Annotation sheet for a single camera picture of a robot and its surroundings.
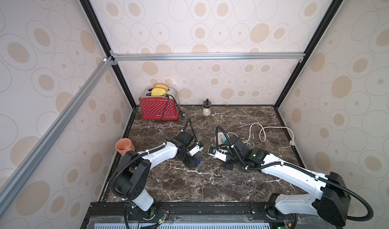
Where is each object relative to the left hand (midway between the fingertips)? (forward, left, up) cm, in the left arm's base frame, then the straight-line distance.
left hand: (196, 161), depth 87 cm
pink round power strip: (+19, -16, -1) cm, 25 cm away
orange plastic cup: (+7, +42, +5) cm, 43 cm away
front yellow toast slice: (+43, +27, +15) cm, 53 cm away
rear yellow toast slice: (+49, +25, +15) cm, 57 cm away
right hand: (-2, -11, +8) cm, 14 cm away
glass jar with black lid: (+40, -7, +3) cm, 40 cm away
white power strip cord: (+16, -63, -4) cm, 65 cm away
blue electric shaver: (+3, -1, -4) cm, 5 cm away
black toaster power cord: (+38, +10, -2) cm, 39 cm away
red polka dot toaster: (+35, +30, +8) cm, 47 cm away
